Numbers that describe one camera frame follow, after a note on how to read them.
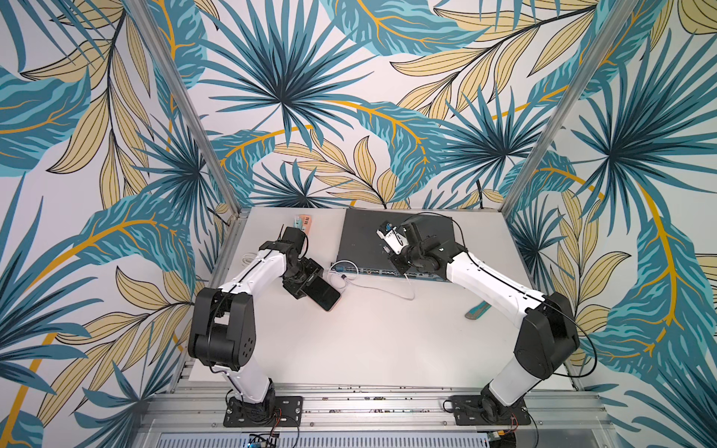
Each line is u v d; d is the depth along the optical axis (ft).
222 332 1.51
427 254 2.07
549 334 1.46
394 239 2.39
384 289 3.20
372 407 2.47
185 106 2.80
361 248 3.43
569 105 2.80
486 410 2.16
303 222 3.65
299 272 2.50
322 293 2.86
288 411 2.39
